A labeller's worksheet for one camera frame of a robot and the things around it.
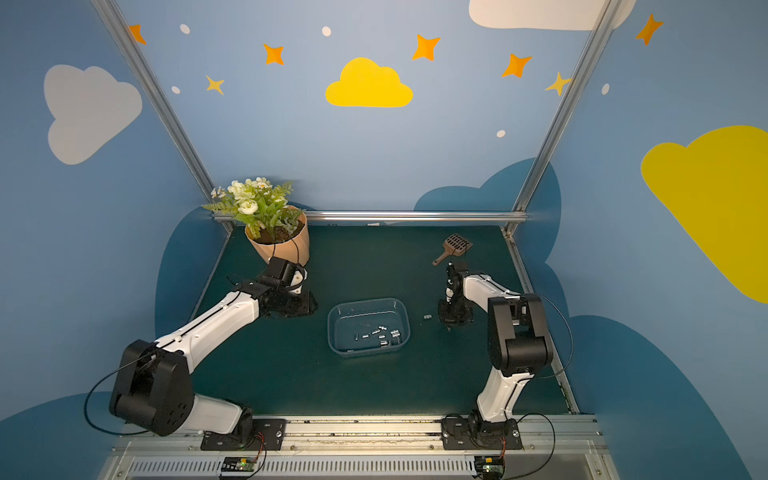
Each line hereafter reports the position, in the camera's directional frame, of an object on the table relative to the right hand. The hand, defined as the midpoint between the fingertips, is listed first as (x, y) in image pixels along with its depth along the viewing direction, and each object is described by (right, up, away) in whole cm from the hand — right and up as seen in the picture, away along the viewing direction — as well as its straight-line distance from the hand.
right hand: (452, 318), depth 96 cm
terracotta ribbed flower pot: (-52, +23, 0) cm, 57 cm away
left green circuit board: (-58, -31, -24) cm, 70 cm away
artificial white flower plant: (-58, +35, -10) cm, 68 cm away
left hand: (-44, +7, -8) cm, 45 cm away
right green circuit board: (+4, -32, -23) cm, 40 cm away
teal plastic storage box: (-27, -2, -2) cm, 28 cm away
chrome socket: (-8, +1, 0) cm, 8 cm away
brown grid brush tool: (+5, +25, +19) cm, 32 cm away
